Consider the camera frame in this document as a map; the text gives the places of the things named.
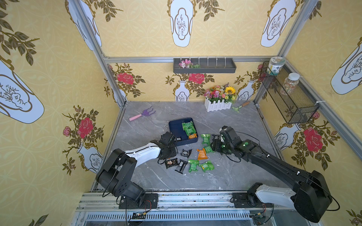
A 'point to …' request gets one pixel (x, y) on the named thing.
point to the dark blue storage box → (176, 128)
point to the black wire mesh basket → (291, 97)
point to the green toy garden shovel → (237, 108)
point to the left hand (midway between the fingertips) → (168, 152)
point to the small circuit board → (139, 215)
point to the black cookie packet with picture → (169, 163)
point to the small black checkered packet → (186, 153)
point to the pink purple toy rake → (145, 112)
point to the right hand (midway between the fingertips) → (214, 143)
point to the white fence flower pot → (219, 105)
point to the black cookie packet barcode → (181, 166)
